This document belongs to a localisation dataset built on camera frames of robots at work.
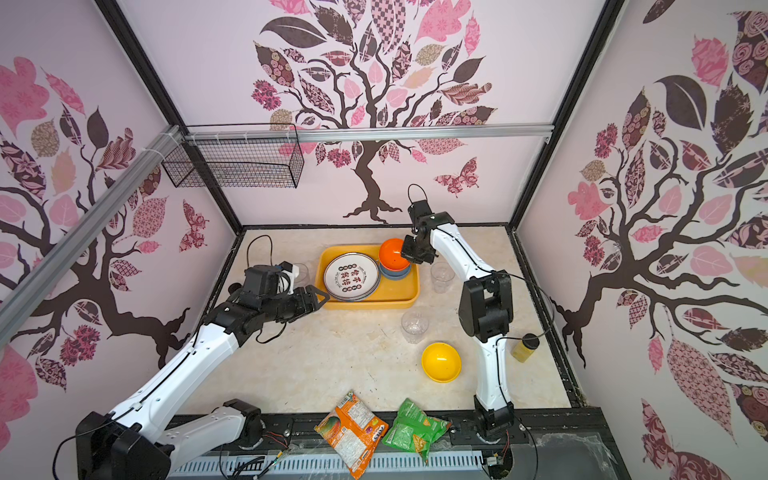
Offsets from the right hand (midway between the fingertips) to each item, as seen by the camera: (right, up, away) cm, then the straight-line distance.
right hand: (408, 254), depth 95 cm
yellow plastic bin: (-4, -13, +3) cm, 14 cm away
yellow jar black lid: (+31, -27, -15) cm, 43 cm away
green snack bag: (0, -42, -25) cm, 49 cm away
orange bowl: (-6, 0, -1) cm, 6 cm away
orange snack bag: (-15, -44, -23) cm, 52 cm away
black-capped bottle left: (-56, -10, -3) cm, 57 cm away
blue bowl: (-4, -7, +5) cm, 10 cm away
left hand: (-24, -14, -17) cm, 32 cm away
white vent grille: (-23, -51, -25) cm, 61 cm away
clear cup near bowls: (+1, -21, -6) cm, 22 cm away
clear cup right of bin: (+12, -7, +7) cm, 16 cm away
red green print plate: (-20, -8, +6) cm, 22 cm away
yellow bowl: (+9, -31, -12) cm, 34 cm away
